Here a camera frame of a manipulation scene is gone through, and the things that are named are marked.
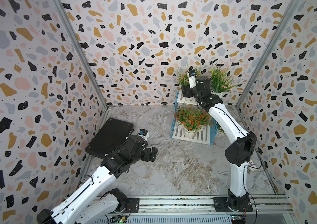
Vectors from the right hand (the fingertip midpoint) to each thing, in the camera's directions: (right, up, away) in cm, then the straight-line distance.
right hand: (188, 83), depth 84 cm
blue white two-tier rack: (+15, -33, +17) cm, 40 cm away
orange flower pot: (+3, -25, +6) cm, 26 cm away
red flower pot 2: (+11, -21, +9) cm, 26 cm away
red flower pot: (-3, -18, +9) cm, 21 cm away
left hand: (-21, -36, -10) cm, 43 cm away
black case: (-52, -32, +17) cm, 64 cm away
